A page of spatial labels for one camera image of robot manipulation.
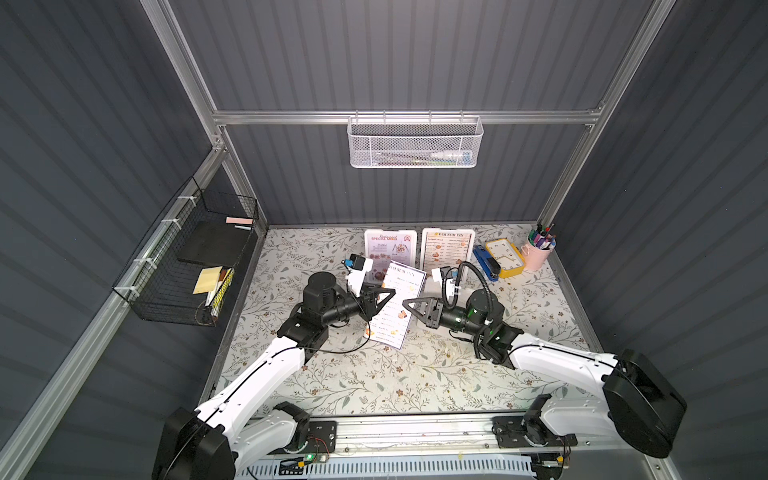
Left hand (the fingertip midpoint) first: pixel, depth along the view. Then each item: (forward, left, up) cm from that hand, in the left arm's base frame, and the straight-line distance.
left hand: (391, 293), depth 71 cm
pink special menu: (+23, +2, -10) cm, 25 cm away
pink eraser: (+25, +44, +1) cm, 51 cm away
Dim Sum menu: (-5, 0, -6) cm, 8 cm away
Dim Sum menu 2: (+23, -19, -10) cm, 32 cm away
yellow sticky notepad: (+3, +45, +1) cm, 45 cm away
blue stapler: (+26, -35, -22) cm, 49 cm away
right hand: (-3, -4, -2) cm, 5 cm away
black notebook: (+14, +46, +3) cm, 49 cm away
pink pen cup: (+27, -50, -14) cm, 58 cm away
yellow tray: (+29, -43, -22) cm, 56 cm away
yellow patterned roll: (-1, +40, +2) cm, 40 cm away
